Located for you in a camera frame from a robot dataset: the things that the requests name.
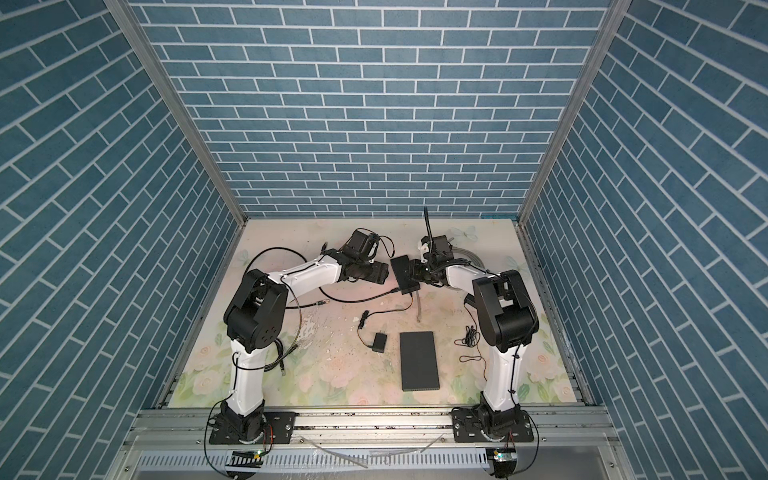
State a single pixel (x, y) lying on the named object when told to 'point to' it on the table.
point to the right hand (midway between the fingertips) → (407, 268)
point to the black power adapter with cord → (379, 339)
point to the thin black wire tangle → (471, 339)
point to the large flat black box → (419, 368)
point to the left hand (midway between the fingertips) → (379, 270)
